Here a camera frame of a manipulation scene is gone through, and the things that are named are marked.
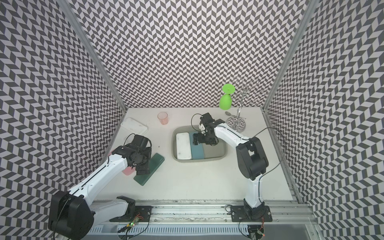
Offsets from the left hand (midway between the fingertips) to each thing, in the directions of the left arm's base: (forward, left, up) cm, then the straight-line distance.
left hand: (152, 159), depth 83 cm
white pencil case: (+11, -16, -6) cm, 20 cm away
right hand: (+10, -27, -2) cm, 29 cm away
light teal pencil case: (+8, -25, -7) cm, 27 cm away
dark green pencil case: (+2, +1, -7) cm, 7 cm away
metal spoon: (+42, -50, -9) cm, 66 cm away
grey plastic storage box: (+7, -38, -7) cm, 39 cm away
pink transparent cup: (+34, 0, -3) cm, 34 cm away
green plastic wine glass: (+30, -42, +17) cm, 55 cm away
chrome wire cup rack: (+27, -53, -2) cm, 59 cm away
